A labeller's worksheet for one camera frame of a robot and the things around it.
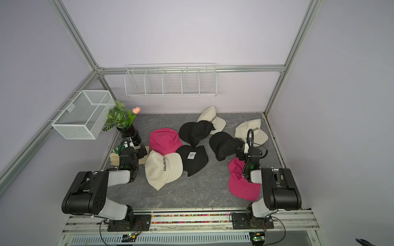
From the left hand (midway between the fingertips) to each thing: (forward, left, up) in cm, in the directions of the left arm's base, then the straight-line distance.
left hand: (135, 146), depth 92 cm
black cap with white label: (-9, -35, -3) cm, 37 cm away
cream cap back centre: (+25, -48, -2) cm, 54 cm away
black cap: (+9, -36, -2) cm, 37 cm away
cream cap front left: (-15, -16, -2) cm, 23 cm away
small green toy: (+1, +14, -6) cm, 15 cm away
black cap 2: (0, -55, -5) cm, 55 cm away
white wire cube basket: (+9, +23, +18) cm, 31 cm away
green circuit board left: (-45, -3, -11) cm, 46 cm away
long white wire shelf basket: (+35, -25, +22) cm, 49 cm away
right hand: (-4, -68, -1) cm, 68 cm away
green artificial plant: (+8, +4, +18) cm, 20 cm away
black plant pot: (+8, +3, +4) cm, 9 cm away
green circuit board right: (-50, -64, -11) cm, 82 cm away
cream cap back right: (+14, -71, -5) cm, 72 cm away
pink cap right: (-26, -59, -7) cm, 65 cm away
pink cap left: (+5, -17, -4) cm, 18 cm away
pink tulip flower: (+12, -4, +18) cm, 22 cm away
